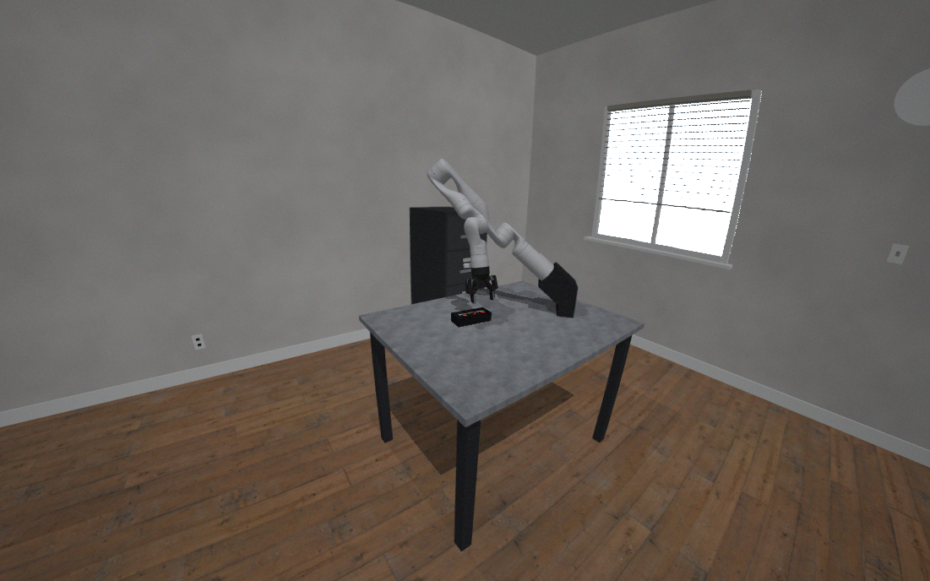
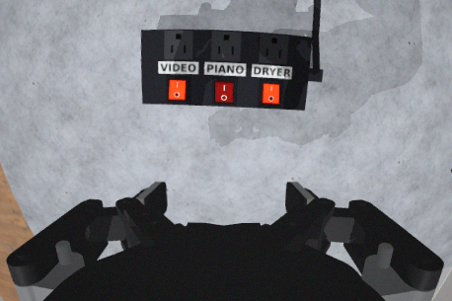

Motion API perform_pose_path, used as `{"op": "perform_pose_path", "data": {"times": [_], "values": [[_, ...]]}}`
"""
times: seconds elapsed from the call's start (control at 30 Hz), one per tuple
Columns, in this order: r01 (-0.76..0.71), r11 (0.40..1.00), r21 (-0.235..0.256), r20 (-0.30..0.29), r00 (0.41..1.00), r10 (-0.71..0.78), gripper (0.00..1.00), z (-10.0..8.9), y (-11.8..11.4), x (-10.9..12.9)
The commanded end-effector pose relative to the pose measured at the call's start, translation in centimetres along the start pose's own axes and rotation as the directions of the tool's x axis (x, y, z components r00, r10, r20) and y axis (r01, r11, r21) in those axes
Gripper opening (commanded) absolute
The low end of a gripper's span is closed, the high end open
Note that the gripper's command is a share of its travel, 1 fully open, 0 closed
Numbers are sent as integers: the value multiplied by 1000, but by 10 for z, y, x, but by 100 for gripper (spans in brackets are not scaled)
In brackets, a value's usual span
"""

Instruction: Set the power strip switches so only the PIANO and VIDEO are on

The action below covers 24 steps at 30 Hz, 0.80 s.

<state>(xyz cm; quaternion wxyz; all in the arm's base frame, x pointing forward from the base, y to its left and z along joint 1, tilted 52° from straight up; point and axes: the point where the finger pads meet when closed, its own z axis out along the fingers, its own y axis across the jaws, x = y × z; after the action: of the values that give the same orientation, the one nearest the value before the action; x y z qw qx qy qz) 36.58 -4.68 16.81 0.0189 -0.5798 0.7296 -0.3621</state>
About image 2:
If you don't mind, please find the black power strip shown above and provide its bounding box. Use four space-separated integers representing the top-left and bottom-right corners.
141 0 324 111

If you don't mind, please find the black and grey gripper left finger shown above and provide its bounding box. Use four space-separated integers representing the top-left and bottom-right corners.
6 182 196 301

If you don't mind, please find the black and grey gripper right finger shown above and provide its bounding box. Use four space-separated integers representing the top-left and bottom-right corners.
246 182 444 301

